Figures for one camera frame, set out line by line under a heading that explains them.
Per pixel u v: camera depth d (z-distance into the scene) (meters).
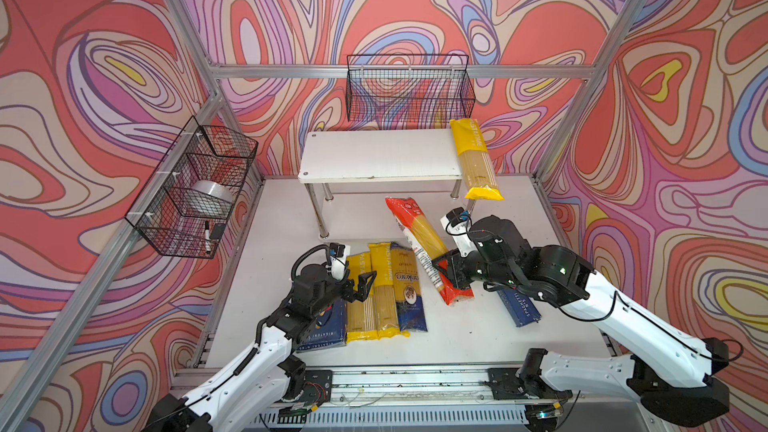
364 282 0.71
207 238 0.72
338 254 0.69
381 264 0.94
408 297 0.86
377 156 0.80
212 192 0.73
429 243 0.64
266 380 0.59
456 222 0.56
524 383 0.65
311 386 0.73
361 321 0.82
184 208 0.72
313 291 0.60
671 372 0.39
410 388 0.75
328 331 0.76
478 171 0.70
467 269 0.55
